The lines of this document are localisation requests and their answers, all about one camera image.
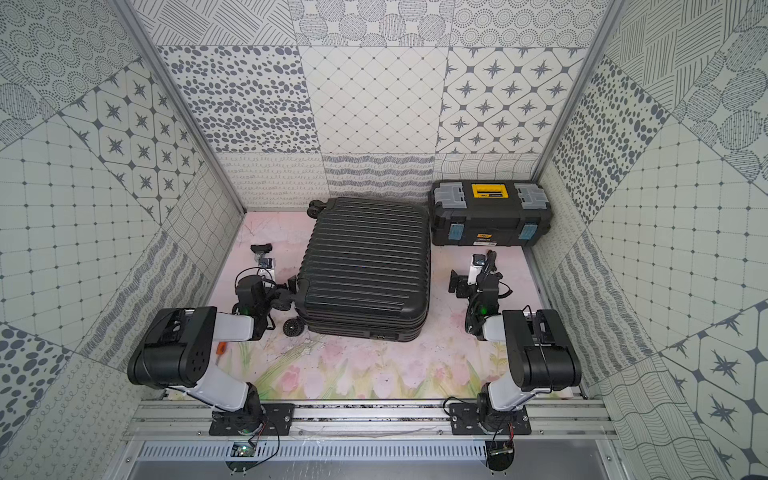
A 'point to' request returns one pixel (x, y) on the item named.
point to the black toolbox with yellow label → (489, 212)
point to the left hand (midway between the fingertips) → (288, 276)
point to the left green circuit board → (242, 449)
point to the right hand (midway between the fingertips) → (469, 274)
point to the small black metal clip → (264, 248)
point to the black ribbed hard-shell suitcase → (365, 270)
